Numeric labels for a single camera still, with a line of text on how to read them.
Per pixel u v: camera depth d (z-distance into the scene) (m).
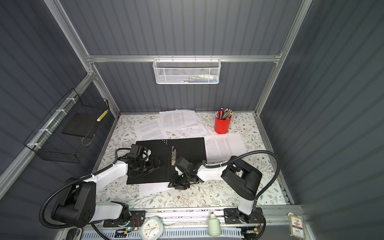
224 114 1.02
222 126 1.04
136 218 0.72
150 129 1.12
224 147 1.00
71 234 0.66
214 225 0.65
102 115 0.82
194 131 1.09
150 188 0.85
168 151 0.99
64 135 0.72
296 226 0.70
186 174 0.68
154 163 0.80
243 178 0.47
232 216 0.72
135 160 0.71
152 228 0.69
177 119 1.16
